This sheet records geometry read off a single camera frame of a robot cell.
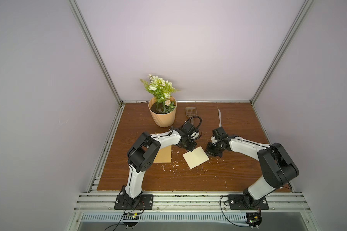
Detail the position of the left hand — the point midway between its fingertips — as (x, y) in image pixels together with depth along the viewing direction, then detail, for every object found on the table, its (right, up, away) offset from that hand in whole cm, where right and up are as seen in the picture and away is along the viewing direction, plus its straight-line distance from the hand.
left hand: (196, 148), depth 92 cm
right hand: (+6, +1, -1) cm, 6 cm away
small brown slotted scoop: (-1, +24, +22) cm, 33 cm away
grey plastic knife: (+22, +22, +21) cm, 38 cm away
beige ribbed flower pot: (-20, +18, +3) cm, 28 cm away
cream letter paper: (-1, -5, -4) cm, 7 cm away
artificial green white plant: (-22, +38, -5) cm, 44 cm away
